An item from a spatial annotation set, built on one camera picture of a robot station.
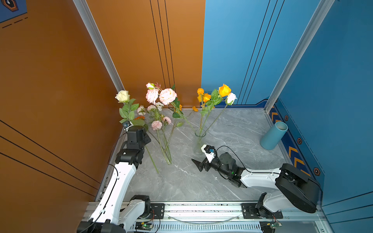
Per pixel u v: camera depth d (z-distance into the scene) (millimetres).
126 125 654
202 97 730
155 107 1155
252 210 726
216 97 727
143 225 707
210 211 754
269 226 698
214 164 700
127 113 762
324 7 697
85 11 708
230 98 696
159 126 1025
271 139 885
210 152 677
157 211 741
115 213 395
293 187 438
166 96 610
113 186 439
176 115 657
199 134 849
